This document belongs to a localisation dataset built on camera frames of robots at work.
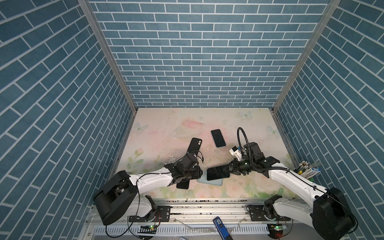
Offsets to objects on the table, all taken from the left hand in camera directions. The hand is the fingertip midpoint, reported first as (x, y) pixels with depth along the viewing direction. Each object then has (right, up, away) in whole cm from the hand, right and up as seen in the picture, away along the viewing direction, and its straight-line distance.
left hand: (202, 174), depth 84 cm
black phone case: (-5, +14, +16) cm, 21 cm away
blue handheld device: (+9, -21, -15) cm, 28 cm away
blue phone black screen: (+11, +18, +20) cm, 30 cm away
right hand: (+10, +5, -6) cm, 13 cm away
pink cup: (+50, +6, -11) cm, 52 cm away
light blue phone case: (+1, -4, +1) cm, 4 cm away
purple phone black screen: (-10, -6, -1) cm, 12 cm away
